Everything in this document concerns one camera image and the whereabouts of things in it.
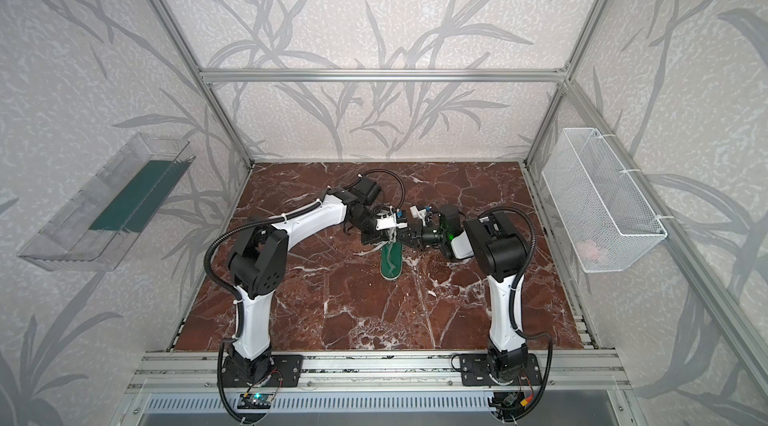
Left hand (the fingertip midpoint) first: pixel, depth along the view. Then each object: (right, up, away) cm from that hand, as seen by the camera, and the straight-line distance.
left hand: (390, 226), depth 93 cm
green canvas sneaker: (+1, -10, -3) cm, 10 cm away
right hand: (+2, -1, 0) cm, 2 cm away
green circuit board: (-32, -39, -22) cm, 55 cm away
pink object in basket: (+50, -3, -21) cm, 54 cm away
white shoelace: (+1, -3, -2) cm, 4 cm away
